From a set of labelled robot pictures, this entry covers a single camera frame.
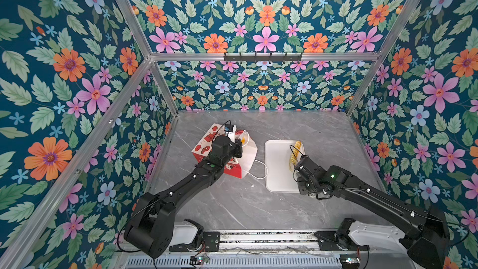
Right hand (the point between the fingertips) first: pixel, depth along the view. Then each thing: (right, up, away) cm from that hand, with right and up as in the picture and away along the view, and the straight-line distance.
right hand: (300, 184), depth 78 cm
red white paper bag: (-28, +6, +5) cm, 29 cm away
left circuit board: (-43, -27, -8) cm, 51 cm away
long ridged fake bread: (0, +9, +15) cm, 17 cm away
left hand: (-25, +21, +4) cm, 33 cm away
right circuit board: (+17, -26, -8) cm, 32 cm away
